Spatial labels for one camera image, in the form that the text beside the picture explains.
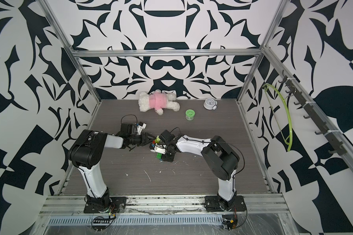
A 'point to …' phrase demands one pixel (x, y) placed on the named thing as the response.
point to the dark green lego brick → (159, 155)
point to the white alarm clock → (210, 104)
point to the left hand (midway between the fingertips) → (153, 137)
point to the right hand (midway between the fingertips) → (164, 152)
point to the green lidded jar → (189, 114)
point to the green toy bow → (275, 118)
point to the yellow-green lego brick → (158, 140)
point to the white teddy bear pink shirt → (158, 101)
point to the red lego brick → (153, 141)
